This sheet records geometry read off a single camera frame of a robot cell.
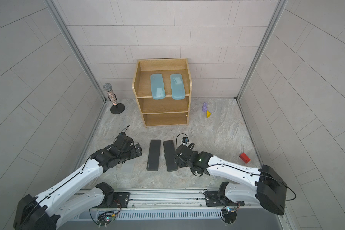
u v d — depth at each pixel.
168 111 0.89
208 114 1.05
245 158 0.83
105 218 0.65
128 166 0.83
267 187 0.39
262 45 0.85
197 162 0.56
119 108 1.08
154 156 0.85
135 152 0.71
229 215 0.69
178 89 0.80
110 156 0.55
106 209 0.68
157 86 0.80
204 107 1.07
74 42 0.85
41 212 0.37
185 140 0.70
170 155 0.88
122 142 0.59
